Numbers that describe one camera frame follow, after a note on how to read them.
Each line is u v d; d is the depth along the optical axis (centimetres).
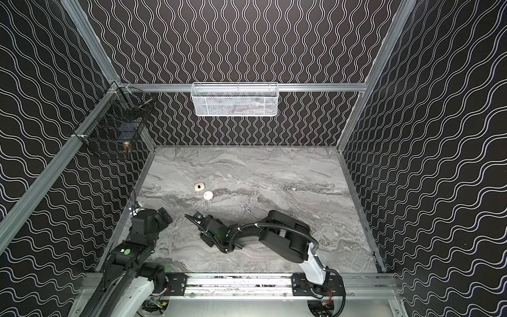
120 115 98
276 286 76
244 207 95
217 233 68
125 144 82
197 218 76
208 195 98
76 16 71
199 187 100
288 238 49
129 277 52
